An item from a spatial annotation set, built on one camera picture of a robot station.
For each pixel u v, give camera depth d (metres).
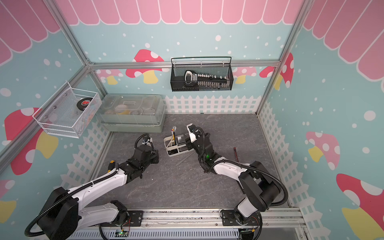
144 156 0.66
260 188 0.44
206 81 0.88
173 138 0.90
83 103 0.79
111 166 0.91
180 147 0.93
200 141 0.73
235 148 1.00
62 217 0.41
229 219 0.74
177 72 0.95
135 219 0.75
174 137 0.89
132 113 1.00
